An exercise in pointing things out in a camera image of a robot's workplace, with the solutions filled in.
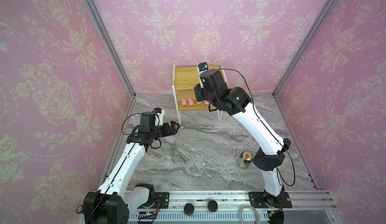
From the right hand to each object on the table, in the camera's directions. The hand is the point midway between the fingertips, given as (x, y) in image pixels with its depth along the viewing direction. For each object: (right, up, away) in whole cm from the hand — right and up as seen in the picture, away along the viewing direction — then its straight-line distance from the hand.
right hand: (200, 85), depth 68 cm
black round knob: (-5, -53, -4) cm, 54 cm away
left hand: (-14, -21, +12) cm, 28 cm away
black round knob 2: (+5, -53, -2) cm, 54 cm away
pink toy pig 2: (-5, -7, +24) cm, 25 cm away
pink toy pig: (-9, -7, +24) cm, 27 cm away
